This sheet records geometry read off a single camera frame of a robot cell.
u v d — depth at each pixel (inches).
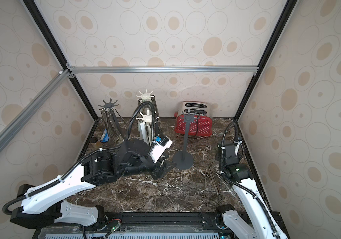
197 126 38.6
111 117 28.1
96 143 37.2
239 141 24.1
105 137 41.9
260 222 16.0
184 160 38.0
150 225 28.7
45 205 15.3
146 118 25.7
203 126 39.3
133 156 15.1
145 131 26.5
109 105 28.1
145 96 29.9
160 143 18.2
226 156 21.2
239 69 35.1
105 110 27.6
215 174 36.1
